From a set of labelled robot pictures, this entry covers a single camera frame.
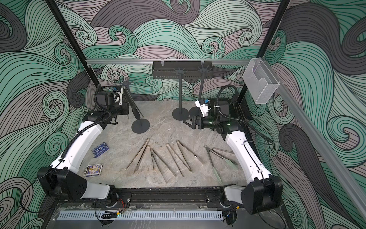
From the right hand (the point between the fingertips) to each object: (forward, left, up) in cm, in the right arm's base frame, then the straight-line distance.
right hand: (186, 121), depth 72 cm
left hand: (+12, +34, +2) cm, 36 cm away
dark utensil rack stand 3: (+32, -9, -30) cm, 45 cm away
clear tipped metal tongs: (-2, -25, -30) cm, 39 cm away
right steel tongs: (+3, +5, -28) cm, 28 cm away
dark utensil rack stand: (+17, +34, -27) cm, 46 cm away
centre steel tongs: (-16, +12, -29) cm, 35 cm away
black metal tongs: (+14, +31, -6) cm, 34 cm away
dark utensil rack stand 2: (+28, +4, -28) cm, 39 cm away
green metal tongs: (-9, -24, -28) cm, 38 cm away
